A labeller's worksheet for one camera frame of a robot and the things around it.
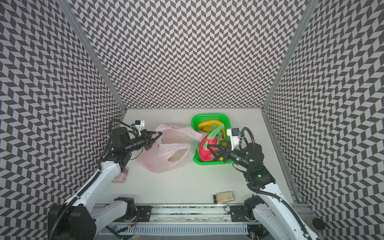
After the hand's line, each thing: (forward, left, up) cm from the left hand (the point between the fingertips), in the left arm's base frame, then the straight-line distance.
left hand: (162, 134), depth 74 cm
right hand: (-9, -24, +1) cm, 26 cm away
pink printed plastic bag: (-11, -6, +2) cm, 12 cm away
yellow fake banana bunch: (+16, -24, -15) cm, 32 cm away
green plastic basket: (+22, -16, -15) cm, 31 cm away
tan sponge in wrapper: (-25, -30, -21) cm, 45 cm away
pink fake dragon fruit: (-7, -25, +8) cm, 27 cm away
